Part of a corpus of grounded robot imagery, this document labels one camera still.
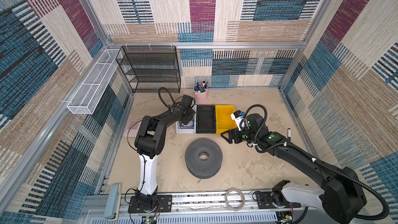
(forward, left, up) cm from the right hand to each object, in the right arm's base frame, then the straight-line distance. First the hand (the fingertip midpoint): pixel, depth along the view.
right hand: (227, 135), depth 81 cm
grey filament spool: (-12, +13, -13) cm, 22 cm away
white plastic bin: (+9, +26, -10) cm, 30 cm away
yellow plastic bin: (+16, -1, -11) cm, 19 cm away
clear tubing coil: (-30, -2, -14) cm, 33 cm away
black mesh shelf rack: (+52, +47, +3) cm, 70 cm away
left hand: (+22, +18, -10) cm, 30 cm away
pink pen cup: (+34, +13, -9) cm, 37 cm away
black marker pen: (+7, -40, -14) cm, 43 cm away
